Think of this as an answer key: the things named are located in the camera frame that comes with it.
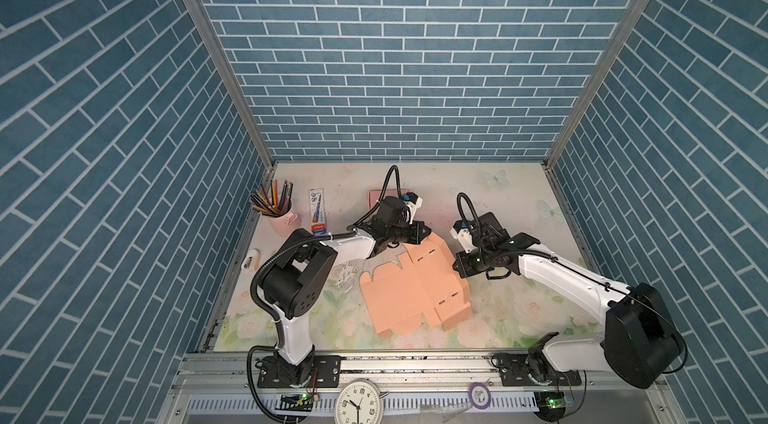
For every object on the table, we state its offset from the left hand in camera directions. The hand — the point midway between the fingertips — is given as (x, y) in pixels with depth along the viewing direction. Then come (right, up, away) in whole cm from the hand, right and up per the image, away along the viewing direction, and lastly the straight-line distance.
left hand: (432, 232), depth 90 cm
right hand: (+5, -8, -5) cm, 11 cm away
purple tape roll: (+9, -36, -19) cm, 42 cm away
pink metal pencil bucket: (-46, +2, +4) cm, 46 cm away
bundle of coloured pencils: (-52, +8, +6) cm, 53 cm away
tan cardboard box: (-2, -16, +1) cm, 16 cm away
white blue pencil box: (-39, +5, +15) cm, 42 cm away
